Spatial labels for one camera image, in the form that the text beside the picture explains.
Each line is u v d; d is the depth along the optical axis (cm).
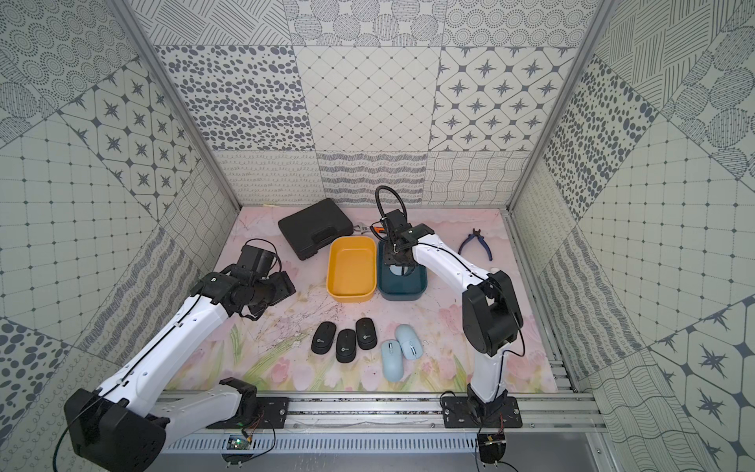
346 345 84
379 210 72
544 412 77
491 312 48
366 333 86
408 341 84
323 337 85
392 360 81
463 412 74
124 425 37
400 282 95
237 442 72
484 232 114
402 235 65
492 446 73
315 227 110
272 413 73
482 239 111
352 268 101
